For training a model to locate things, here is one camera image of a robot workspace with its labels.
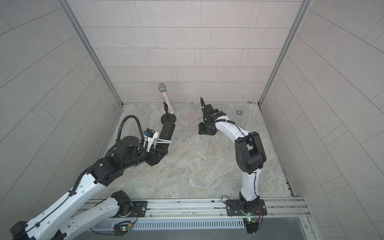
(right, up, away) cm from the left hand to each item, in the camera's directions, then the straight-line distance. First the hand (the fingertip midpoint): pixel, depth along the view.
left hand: (167, 149), depth 69 cm
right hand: (+17, +6, +24) cm, 30 cm away
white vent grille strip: (+3, -34, -1) cm, 34 cm away
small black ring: (+44, +18, +43) cm, 64 cm away
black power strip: (+1, +8, -4) cm, 9 cm away
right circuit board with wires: (+40, -35, -1) cm, 53 cm away
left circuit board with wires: (-20, -34, -4) cm, 40 cm away
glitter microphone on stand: (-7, +13, +36) cm, 39 cm away
